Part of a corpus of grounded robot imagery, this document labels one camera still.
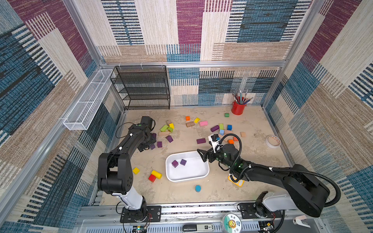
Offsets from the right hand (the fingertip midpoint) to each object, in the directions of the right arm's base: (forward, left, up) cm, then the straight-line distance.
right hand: (205, 147), depth 85 cm
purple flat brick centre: (+10, +1, -10) cm, 14 cm away
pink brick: (+26, -1, -10) cm, 28 cm away
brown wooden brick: (+25, +9, -9) cm, 28 cm away
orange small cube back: (+31, +10, -10) cm, 34 cm away
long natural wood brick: (+17, +27, -11) cm, 34 cm away
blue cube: (+21, -19, -9) cm, 30 cm away
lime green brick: (+22, +28, -10) cm, 37 cm away
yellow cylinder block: (-12, +28, -9) cm, 32 cm away
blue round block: (-20, +5, -10) cm, 23 cm away
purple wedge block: (+13, +23, -11) cm, 28 cm away
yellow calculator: (-17, -19, -10) cm, 27 cm away
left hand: (+5, +34, -3) cm, 35 cm away
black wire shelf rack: (+46, +43, +9) cm, 64 cm away
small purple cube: (-6, +18, -9) cm, 21 cm away
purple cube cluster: (+8, +29, -9) cm, 31 cm away
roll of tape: (+10, -47, -11) cm, 49 cm away
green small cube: (+34, -20, -11) cm, 41 cm away
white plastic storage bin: (-7, +6, -12) cm, 15 cm away
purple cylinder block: (+21, -9, -9) cm, 24 cm away
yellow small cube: (-10, +41, -10) cm, 43 cm away
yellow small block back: (+29, +4, -10) cm, 31 cm away
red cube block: (-14, +31, -10) cm, 35 cm away
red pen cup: (+38, -29, -9) cm, 49 cm away
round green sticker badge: (-36, -9, -3) cm, 37 cm away
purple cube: (-5, +13, -9) cm, 17 cm away
